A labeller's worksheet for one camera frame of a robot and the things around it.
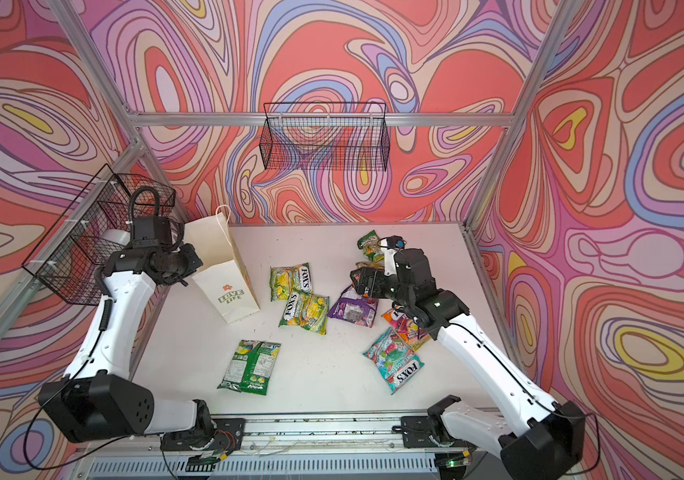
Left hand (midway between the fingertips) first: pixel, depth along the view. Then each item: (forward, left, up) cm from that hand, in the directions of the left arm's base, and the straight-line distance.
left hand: (198, 259), depth 79 cm
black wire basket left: (-6, +24, +9) cm, 27 cm away
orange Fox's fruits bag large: (-10, -58, -22) cm, 63 cm away
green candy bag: (+21, -49, -20) cm, 57 cm away
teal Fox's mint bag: (-20, -54, -21) cm, 61 cm away
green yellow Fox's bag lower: (-5, -27, -20) cm, 34 cm away
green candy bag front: (-21, -13, -22) cm, 33 cm away
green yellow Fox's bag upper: (+7, -20, -20) cm, 29 cm away
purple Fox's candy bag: (-4, -43, -20) cm, 47 cm away
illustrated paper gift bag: (-4, -6, -5) cm, 9 cm away
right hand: (-7, -46, -1) cm, 46 cm away
